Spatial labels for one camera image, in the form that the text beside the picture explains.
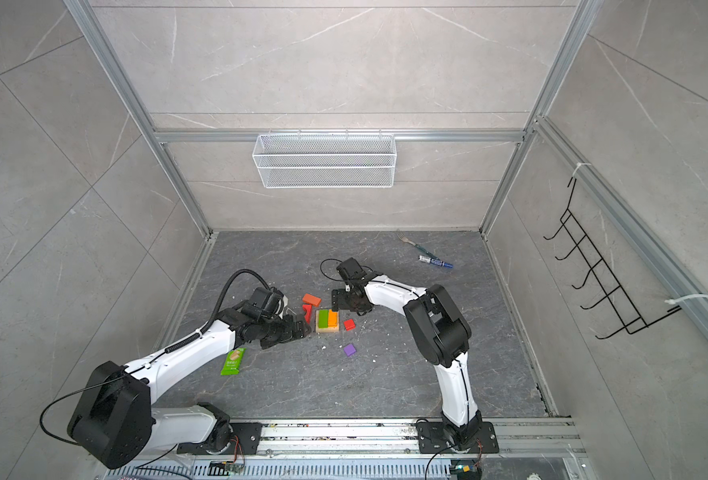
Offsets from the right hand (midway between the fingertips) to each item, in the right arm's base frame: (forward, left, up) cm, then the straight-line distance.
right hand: (343, 303), depth 98 cm
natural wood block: (-10, +5, 0) cm, 11 cm away
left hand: (-11, +12, +7) cm, 18 cm away
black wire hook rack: (-8, -62, +30) cm, 69 cm away
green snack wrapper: (-20, +32, +2) cm, 37 cm away
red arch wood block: (-3, +11, +1) cm, 12 cm away
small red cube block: (-8, -2, 0) cm, 8 cm away
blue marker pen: (+18, -34, -1) cm, 39 cm away
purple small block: (-16, -2, 0) cm, 16 cm away
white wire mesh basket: (+39, +6, +29) cm, 49 cm away
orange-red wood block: (+1, +10, 0) cm, 10 cm away
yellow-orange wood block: (-6, +3, +1) cm, 7 cm away
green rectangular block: (-6, +6, +1) cm, 9 cm away
